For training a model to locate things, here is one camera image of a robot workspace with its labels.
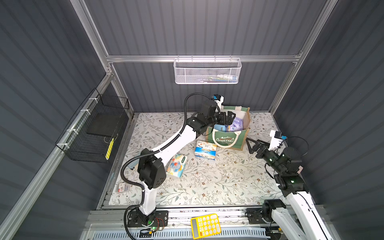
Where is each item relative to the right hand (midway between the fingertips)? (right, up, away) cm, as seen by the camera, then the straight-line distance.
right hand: (255, 140), depth 71 cm
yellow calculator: (-24, -41, 0) cm, 47 cm away
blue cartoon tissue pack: (-13, +6, +24) cm, 28 cm away
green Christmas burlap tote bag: (-6, +2, +12) cm, 14 cm away
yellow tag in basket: (-69, -4, -3) cm, 69 cm away
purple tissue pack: (-3, +8, +21) cm, 23 cm away
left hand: (-10, +12, +4) cm, 16 cm away
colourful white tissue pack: (-40, -16, +15) cm, 46 cm away
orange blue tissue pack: (-23, -8, +21) cm, 32 cm away
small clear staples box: (-69, -27, +10) cm, 74 cm away
